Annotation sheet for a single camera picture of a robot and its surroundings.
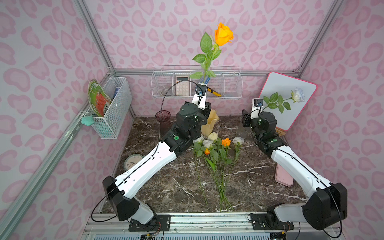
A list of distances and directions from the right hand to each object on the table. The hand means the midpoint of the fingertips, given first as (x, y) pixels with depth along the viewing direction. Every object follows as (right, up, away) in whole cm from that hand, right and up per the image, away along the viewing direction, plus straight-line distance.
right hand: (247, 108), depth 77 cm
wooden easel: (+33, -13, +30) cm, 46 cm away
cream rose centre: (-15, -16, +24) cm, 33 cm away
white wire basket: (-69, -10, -4) cm, 69 cm away
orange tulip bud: (-19, -26, +19) cm, 37 cm away
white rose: (-19, -20, +21) cm, 35 cm away
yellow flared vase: (-19, -11, +18) cm, 29 cm away
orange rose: (-7, -20, +23) cm, 31 cm away
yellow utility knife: (-15, +13, +21) cm, 29 cm away
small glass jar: (-45, +13, +17) cm, 50 cm away
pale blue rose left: (-24, -23, +21) cm, 40 cm away
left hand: (-25, +5, -15) cm, 30 cm away
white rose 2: (+1, -19, +22) cm, 29 cm away
